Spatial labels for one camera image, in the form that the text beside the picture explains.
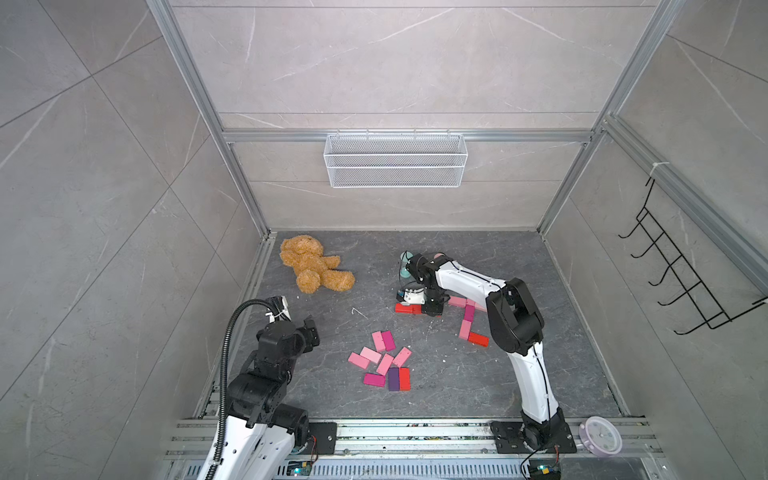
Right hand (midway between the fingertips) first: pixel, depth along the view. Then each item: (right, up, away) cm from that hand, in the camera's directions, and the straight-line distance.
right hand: (437, 304), depth 99 cm
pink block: (-25, -14, -12) cm, 32 cm away
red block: (-12, -18, -16) cm, 27 cm away
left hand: (-39, +1, -25) cm, 46 cm away
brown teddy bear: (-46, +17, +2) cm, 49 cm away
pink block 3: (-12, -13, -13) cm, 22 cm away
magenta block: (-17, -10, -8) cm, 21 cm away
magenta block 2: (-20, -19, -16) cm, 32 cm away
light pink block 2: (+8, -7, -6) cm, 12 cm away
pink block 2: (-18, -15, -13) cm, 27 cm away
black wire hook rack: (+48, +5, -41) cm, 63 cm away
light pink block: (-20, -10, -9) cm, 24 cm away
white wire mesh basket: (-14, +50, +2) cm, 51 cm away
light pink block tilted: (-22, -13, -12) cm, 28 cm away
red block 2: (-10, -1, -4) cm, 11 cm away
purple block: (-15, -18, -17) cm, 29 cm away
